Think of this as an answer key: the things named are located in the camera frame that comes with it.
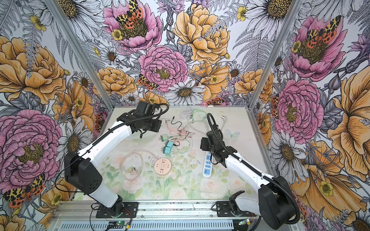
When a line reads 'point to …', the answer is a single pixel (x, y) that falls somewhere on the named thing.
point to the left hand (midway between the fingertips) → (158, 130)
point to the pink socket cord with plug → (133, 170)
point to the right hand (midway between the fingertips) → (205, 145)
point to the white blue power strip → (207, 165)
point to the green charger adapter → (164, 137)
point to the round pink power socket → (162, 166)
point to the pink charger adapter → (183, 132)
